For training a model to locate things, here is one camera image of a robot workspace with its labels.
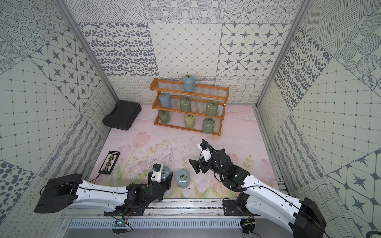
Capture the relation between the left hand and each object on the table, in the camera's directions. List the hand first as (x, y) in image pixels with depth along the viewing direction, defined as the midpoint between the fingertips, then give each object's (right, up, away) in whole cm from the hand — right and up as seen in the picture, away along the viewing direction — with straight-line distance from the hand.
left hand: (170, 176), depth 79 cm
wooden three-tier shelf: (+18, +38, +16) cm, 45 cm away
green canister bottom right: (+22, +27, +17) cm, 39 cm away
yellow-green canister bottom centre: (+9, +30, +21) cm, 38 cm away
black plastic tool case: (-40, +34, +28) cm, 59 cm away
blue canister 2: (+7, +1, -4) cm, 8 cm away
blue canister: (+10, +53, +6) cm, 54 cm away
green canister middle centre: (+7, +41, +12) cm, 43 cm away
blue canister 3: (-3, +3, -1) cm, 4 cm away
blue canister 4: (-6, +44, +16) cm, 47 cm away
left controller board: (-24, -22, -8) cm, 33 cm away
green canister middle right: (+24, +38, +9) cm, 46 cm away
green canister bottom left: (-9, +34, +25) cm, 43 cm away
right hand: (+15, +12, -2) cm, 19 cm away
